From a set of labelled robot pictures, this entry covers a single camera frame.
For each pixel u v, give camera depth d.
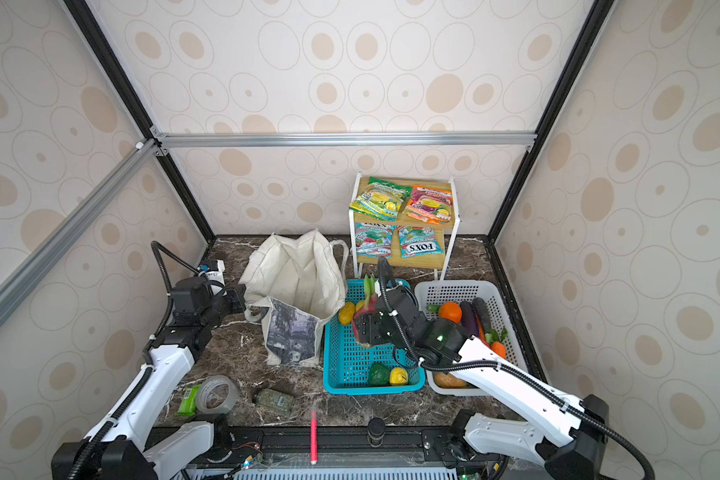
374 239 0.94
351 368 0.87
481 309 0.92
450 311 0.89
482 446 0.60
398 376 0.80
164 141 0.90
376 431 0.67
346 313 0.90
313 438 0.74
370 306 0.71
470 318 0.92
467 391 0.75
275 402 0.77
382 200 0.78
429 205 0.78
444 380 0.79
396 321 0.51
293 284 1.03
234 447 0.73
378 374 0.79
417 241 0.94
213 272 0.70
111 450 0.39
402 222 0.78
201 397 0.80
